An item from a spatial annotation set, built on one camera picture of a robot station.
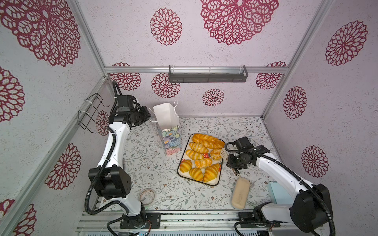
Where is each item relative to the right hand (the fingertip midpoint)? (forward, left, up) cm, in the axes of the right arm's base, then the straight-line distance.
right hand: (227, 162), depth 83 cm
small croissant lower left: (+1, +24, -6) cm, 25 cm away
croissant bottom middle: (-5, +17, -5) cm, 19 cm away
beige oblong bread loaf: (-14, -6, -7) cm, 17 cm away
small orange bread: (+3, +13, -6) cm, 15 cm away
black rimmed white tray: (+9, +26, -9) cm, 29 cm away
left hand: (+18, +43, +20) cm, 51 cm away
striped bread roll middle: (+8, +19, -7) cm, 22 cm away
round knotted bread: (+9, +5, -6) cm, 12 cm away
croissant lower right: (-4, +9, -5) cm, 11 cm away
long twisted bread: (+20, +9, -7) cm, 23 cm away
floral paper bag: (+31, +38, -1) cm, 50 cm away
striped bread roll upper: (+14, +16, -6) cm, 22 cm away
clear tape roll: (-17, +45, -9) cm, 49 cm away
